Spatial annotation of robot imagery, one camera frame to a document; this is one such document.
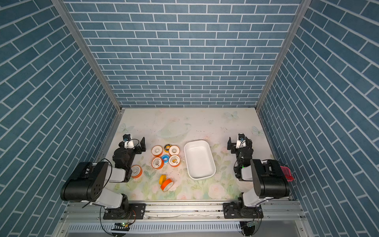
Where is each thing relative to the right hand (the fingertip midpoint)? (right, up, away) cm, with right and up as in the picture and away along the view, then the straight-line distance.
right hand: (239, 138), depth 91 cm
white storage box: (-24, -14, +2) cm, 28 cm away
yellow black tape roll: (-47, -7, +6) cm, 48 cm away
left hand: (-62, 0, -1) cm, 62 cm away
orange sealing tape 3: (-41, -9, +3) cm, 42 cm away
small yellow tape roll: (-46, -21, -10) cm, 52 cm away
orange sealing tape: (-62, -19, -6) cm, 65 cm away
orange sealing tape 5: (-41, -14, 0) cm, 43 cm away
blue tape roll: (-46, -13, +1) cm, 48 cm away
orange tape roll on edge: (-43, -23, -14) cm, 50 cm away
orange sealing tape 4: (-51, -15, -2) cm, 53 cm away
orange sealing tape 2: (-53, -9, +5) cm, 54 cm away
